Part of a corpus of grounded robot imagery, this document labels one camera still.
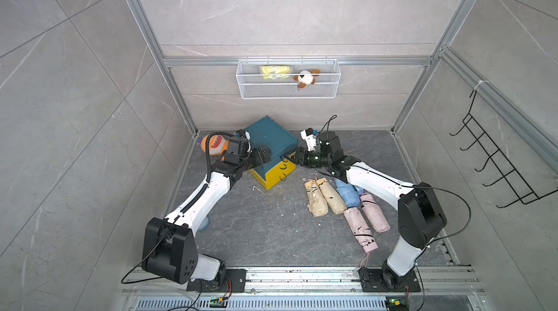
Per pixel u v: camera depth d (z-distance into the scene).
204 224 0.84
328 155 0.67
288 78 0.89
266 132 0.88
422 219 0.46
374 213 0.86
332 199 0.90
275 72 0.84
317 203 0.88
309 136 0.78
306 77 0.86
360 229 0.82
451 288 0.73
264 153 0.76
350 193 0.90
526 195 0.58
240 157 0.65
